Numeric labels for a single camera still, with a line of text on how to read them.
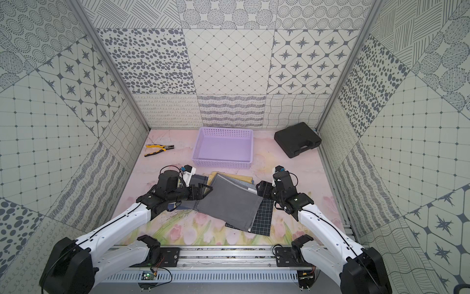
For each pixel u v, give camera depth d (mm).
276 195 692
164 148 1100
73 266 395
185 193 706
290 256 730
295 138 1129
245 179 973
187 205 850
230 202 858
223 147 1063
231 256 761
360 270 386
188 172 756
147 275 716
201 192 716
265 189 730
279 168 760
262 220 834
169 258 735
